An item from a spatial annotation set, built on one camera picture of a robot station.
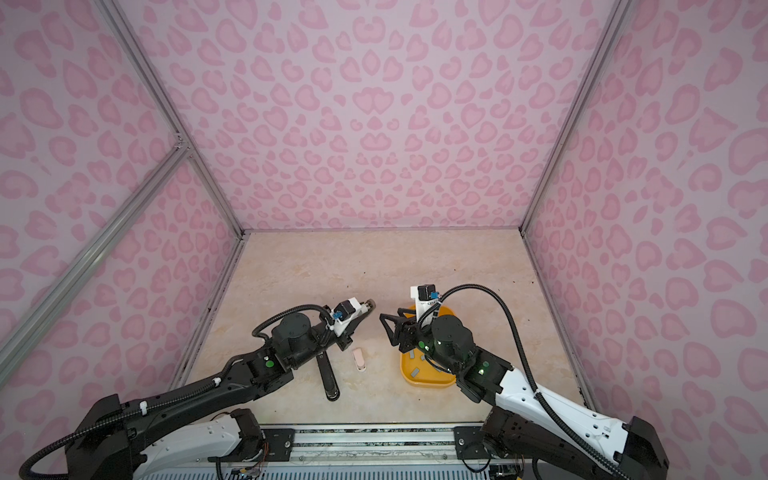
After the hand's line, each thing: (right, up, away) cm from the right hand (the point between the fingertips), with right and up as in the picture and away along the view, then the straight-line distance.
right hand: (387, 316), depth 69 cm
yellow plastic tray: (+8, -18, +17) cm, 26 cm away
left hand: (-5, +2, +3) cm, 7 cm away
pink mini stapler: (-8, -16, +15) cm, 23 cm away
